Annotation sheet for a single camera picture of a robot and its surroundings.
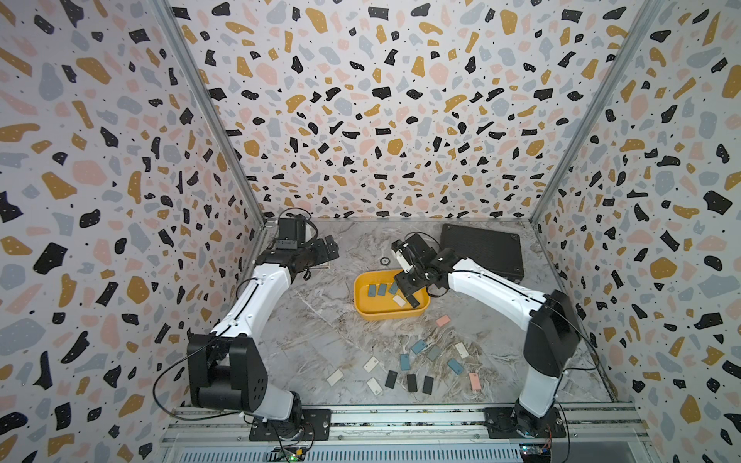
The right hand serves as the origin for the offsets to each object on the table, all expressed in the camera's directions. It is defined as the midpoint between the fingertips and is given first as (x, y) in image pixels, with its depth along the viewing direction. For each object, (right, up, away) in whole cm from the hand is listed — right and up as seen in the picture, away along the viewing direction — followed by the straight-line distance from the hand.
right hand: (406, 279), depth 87 cm
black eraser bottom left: (-5, -28, -6) cm, 29 cm away
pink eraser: (+12, -14, +5) cm, 19 cm away
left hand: (-23, +9, -1) cm, 25 cm away
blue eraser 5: (-1, -24, -2) cm, 24 cm away
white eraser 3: (-10, -24, -4) cm, 27 cm away
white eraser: (-2, -8, +10) cm, 13 cm away
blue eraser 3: (-11, -5, +13) cm, 18 cm away
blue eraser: (+14, -25, -4) cm, 29 cm away
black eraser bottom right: (+6, -29, -6) cm, 30 cm away
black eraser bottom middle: (+1, -29, -6) cm, 29 cm away
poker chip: (-7, +5, +22) cm, 24 cm away
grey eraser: (+8, -22, -2) cm, 23 cm away
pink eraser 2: (+19, -28, -6) cm, 35 cm away
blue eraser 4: (-8, -5, +13) cm, 16 cm away
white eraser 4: (-20, -27, -6) cm, 34 cm away
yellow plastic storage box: (-9, -7, +11) cm, 16 cm away
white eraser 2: (+17, -21, 0) cm, 27 cm away
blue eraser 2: (+4, -20, +1) cm, 21 cm away
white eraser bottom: (-9, -29, -7) cm, 31 cm away
